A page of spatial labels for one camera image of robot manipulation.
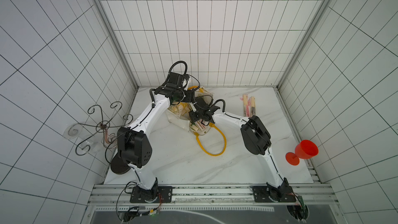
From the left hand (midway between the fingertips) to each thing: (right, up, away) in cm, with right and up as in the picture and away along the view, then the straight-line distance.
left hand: (190, 99), depth 85 cm
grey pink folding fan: (+42, -9, +18) cm, 46 cm away
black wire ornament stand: (-48, -16, -13) cm, 52 cm away
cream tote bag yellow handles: (-6, -8, -2) cm, 10 cm away
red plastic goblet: (+56, -24, -13) cm, 62 cm away
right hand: (+1, -6, +14) cm, 16 cm away
